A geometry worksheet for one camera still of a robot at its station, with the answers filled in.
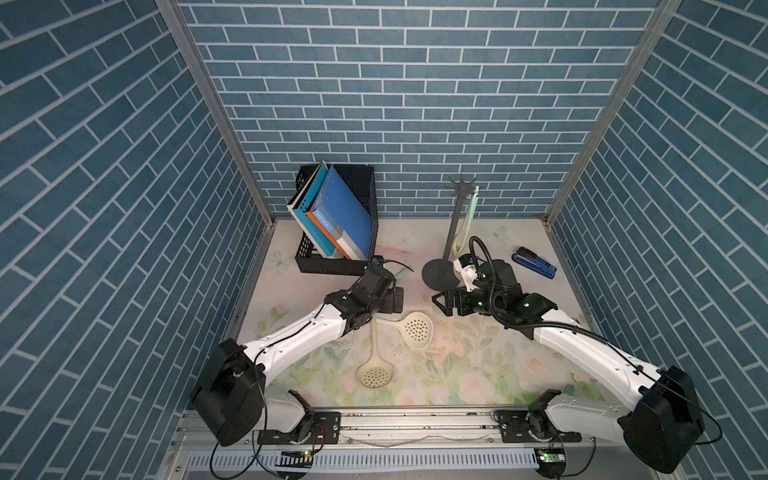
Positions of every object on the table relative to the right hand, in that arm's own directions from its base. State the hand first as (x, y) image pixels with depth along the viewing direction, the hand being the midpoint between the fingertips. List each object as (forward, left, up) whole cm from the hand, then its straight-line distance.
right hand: (448, 296), depth 80 cm
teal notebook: (+21, +43, +13) cm, 49 cm away
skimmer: (+14, -4, +13) cm, 20 cm away
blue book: (+35, +37, -5) cm, 51 cm away
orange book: (+16, +36, +4) cm, 40 cm away
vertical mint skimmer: (-17, +19, -15) cm, 29 cm away
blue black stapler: (+26, -32, -14) cm, 43 cm away
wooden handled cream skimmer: (-3, +8, -14) cm, 16 cm away
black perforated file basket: (+20, +48, -13) cm, 54 cm away
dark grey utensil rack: (+18, 0, -15) cm, 23 cm away
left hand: (+1, +14, -4) cm, 15 cm away
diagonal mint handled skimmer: (+16, +14, -15) cm, 26 cm away
